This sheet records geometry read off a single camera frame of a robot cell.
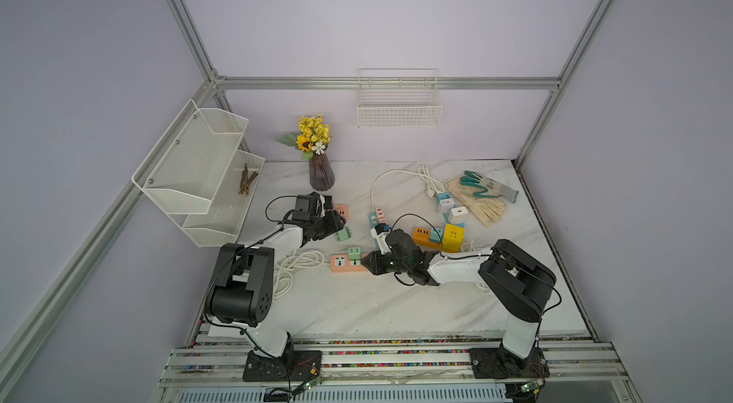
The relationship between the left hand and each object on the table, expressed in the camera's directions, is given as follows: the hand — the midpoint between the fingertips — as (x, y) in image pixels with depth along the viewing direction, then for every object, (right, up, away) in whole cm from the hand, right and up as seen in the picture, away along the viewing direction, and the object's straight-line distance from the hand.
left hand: (340, 225), depth 95 cm
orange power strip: (+28, -4, 0) cm, 28 cm away
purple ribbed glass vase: (-9, +19, +11) cm, 23 cm away
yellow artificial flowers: (-9, +30, -2) cm, 31 cm away
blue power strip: (+11, +1, +5) cm, 13 cm away
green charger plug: (+6, -8, -7) cm, 12 cm away
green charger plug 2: (+1, -3, 0) cm, 4 cm away
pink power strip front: (+1, -12, -5) cm, 13 cm away
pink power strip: (0, +5, +9) cm, 10 cm away
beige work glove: (+54, +4, +9) cm, 55 cm away
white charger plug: (+41, +3, 0) cm, 41 cm away
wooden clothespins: (-33, +15, +1) cm, 36 cm away
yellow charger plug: (+37, -4, -7) cm, 37 cm away
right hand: (+9, -12, -6) cm, 16 cm away
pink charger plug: (+14, +3, +1) cm, 14 cm away
